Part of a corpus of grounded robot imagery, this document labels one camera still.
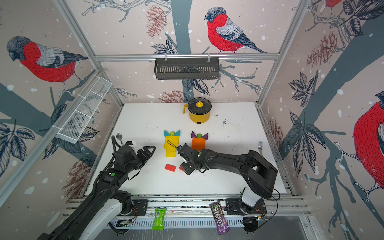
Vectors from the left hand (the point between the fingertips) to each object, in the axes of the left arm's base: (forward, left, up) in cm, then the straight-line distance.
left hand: (155, 148), depth 80 cm
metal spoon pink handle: (+15, +31, -13) cm, 37 cm away
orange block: (+12, -24, -13) cm, 30 cm away
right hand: (-5, -17, -10) cm, 21 cm away
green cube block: (+16, -25, -13) cm, 33 cm away
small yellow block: (+7, -5, -13) cm, 16 cm away
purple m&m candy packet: (-34, -35, -13) cm, 50 cm away
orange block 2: (+12, -24, -16) cm, 32 cm away
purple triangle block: (+16, -20, -12) cm, 29 cm away
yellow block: (+3, -7, -12) cm, 14 cm away
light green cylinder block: (+18, -6, -14) cm, 23 cm away
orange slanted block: (+8, -24, -13) cm, 28 cm away
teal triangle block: (+17, -2, -12) cm, 21 cm away
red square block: (-6, -7, -14) cm, 17 cm away
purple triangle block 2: (+15, -29, -11) cm, 35 cm away
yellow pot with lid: (+36, -25, -7) cm, 44 cm away
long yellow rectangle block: (+14, -6, -14) cm, 21 cm away
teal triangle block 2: (+19, -10, -14) cm, 26 cm away
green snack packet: (-33, -5, -12) cm, 36 cm away
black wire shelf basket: (+57, -15, +14) cm, 61 cm away
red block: (-6, -14, -14) cm, 20 cm away
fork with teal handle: (+8, -65, -13) cm, 66 cm away
